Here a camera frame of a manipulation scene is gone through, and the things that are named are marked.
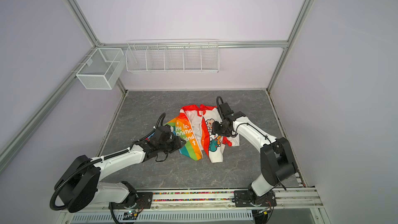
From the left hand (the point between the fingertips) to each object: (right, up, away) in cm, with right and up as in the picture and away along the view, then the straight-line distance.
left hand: (184, 145), depth 85 cm
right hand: (+18, +6, +3) cm, 19 cm away
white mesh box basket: (-55, +46, +14) cm, 73 cm away
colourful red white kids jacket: (+5, +10, +11) cm, 16 cm away
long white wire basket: (-9, +54, +13) cm, 56 cm away
